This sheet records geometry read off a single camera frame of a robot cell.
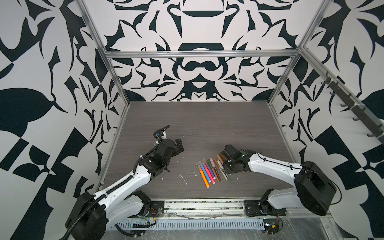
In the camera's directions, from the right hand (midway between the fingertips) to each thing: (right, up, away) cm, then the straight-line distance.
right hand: (227, 167), depth 86 cm
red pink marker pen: (-11, -2, -1) cm, 11 cm away
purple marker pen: (-10, -1, +1) cm, 10 cm away
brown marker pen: (-5, 0, +1) cm, 5 cm away
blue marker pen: (-13, -2, -1) cm, 13 cm away
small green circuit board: (+17, -22, -15) cm, 32 cm away
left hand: (-29, +16, -4) cm, 33 cm away
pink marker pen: (-7, -1, +1) cm, 7 cm away
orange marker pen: (-14, -4, -2) cm, 15 cm away
